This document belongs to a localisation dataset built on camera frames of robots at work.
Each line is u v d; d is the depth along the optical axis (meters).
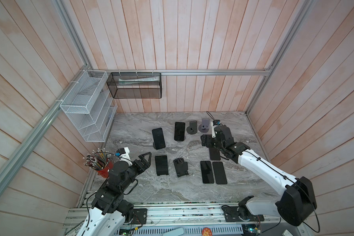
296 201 0.40
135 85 1.04
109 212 0.47
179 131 0.99
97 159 0.82
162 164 0.96
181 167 0.85
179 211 0.76
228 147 0.61
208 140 0.75
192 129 1.06
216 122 0.73
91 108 0.68
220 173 0.88
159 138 0.95
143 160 0.62
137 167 0.62
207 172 0.88
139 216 0.73
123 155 0.63
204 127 1.07
